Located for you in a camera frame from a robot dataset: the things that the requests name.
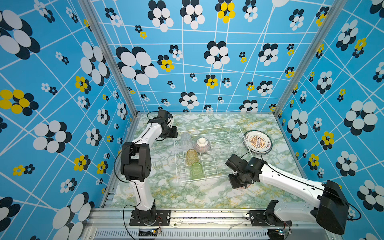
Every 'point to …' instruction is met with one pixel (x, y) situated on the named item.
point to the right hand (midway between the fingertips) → (233, 183)
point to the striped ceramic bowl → (202, 145)
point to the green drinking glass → (197, 172)
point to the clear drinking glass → (186, 143)
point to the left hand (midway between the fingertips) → (175, 133)
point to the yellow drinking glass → (191, 157)
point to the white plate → (257, 141)
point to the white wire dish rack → (201, 154)
